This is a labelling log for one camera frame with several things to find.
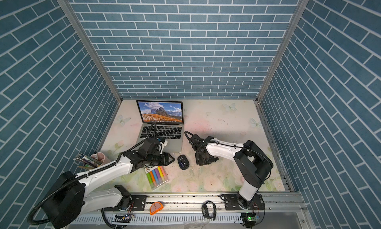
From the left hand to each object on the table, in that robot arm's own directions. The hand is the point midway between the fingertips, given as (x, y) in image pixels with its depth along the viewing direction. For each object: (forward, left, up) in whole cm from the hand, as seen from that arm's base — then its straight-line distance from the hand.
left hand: (175, 161), depth 82 cm
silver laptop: (+30, +10, -1) cm, 32 cm away
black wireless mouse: (0, -5, -3) cm, 5 cm away
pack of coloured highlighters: (-6, +10, -6) cm, 13 cm away
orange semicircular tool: (-21, +8, -3) cm, 23 cm away
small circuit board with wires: (-25, +25, -9) cm, 36 cm away
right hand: (+1, -16, -6) cm, 17 cm away
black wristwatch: (-23, -16, -1) cm, 28 cm away
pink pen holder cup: (+2, +42, +2) cm, 42 cm away
